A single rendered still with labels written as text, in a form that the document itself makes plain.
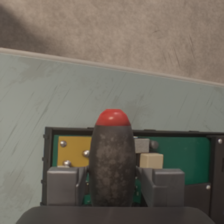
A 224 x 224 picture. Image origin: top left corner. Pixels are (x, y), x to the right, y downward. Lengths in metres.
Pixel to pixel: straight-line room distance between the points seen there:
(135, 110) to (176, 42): 1.44
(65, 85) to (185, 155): 0.15
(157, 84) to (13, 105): 0.15
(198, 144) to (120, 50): 1.18
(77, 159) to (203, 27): 1.70
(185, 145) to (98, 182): 0.18
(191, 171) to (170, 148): 0.04
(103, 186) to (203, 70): 1.71
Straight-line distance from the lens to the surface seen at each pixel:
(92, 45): 1.41
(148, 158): 0.26
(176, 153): 0.31
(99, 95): 0.27
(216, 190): 0.34
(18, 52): 0.25
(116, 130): 0.16
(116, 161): 0.15
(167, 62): 1.65
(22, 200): 0.26
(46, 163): 0.25
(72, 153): 0.25
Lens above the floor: 1.24
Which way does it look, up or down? 60 degrees down
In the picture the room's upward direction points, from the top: 91 degrees clockwise
